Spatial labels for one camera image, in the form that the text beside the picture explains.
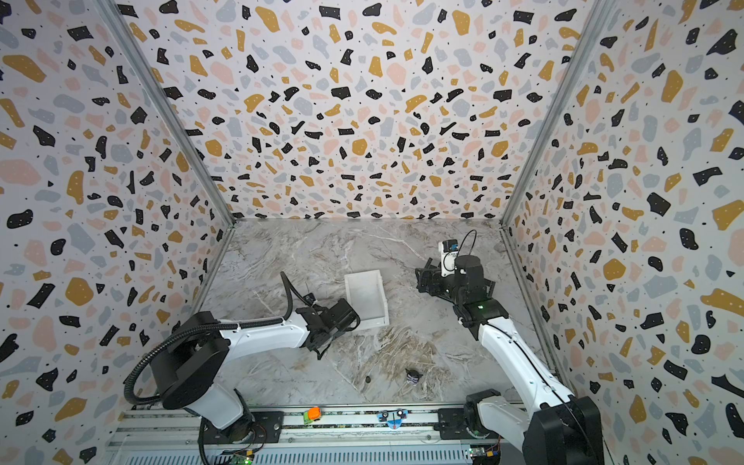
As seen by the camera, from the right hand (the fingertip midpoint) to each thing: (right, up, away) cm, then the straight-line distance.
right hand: (437, 268), depth 82 cm
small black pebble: (-19, -31, 0) cm, 37 cm away
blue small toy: (-12, -38, -7) cm, 41 cm away
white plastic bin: (-21, -12, +16) cm, 29 cm away
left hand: (-28, -19, +8) cm, 34 cm away
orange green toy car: (-33, -37, -8) cm, 50 cm away
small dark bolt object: (-7, -29, -4) cm, 30 cm away
